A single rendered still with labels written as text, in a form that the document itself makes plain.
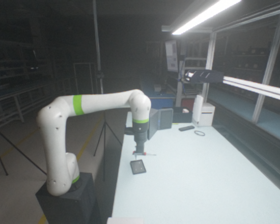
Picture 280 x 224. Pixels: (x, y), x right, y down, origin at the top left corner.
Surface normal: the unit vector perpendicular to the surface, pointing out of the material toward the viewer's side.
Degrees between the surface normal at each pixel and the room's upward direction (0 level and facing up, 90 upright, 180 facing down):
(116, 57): 90
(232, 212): 0
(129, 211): 0
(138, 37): 90
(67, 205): 90
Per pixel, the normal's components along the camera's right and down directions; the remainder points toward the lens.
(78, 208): -0.07, 0.36
